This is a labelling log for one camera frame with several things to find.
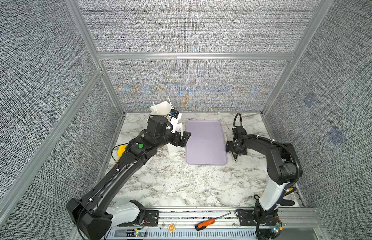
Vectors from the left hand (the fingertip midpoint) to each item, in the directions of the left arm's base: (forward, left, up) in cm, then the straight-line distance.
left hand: (182, 130), depth 70 cm
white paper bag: (+24, +11, -8) cm, 27 cm away
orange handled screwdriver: (-34, -8, -29) cm, 46 cm away
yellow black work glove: (-27, -55, -32) cm, 69 cm away
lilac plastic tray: (+11, -16, -30) cm, 35 cm away
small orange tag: (-35, +7, -30) cm, 46 cm away
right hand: (+7, -34, -31) cm, 47 cm away
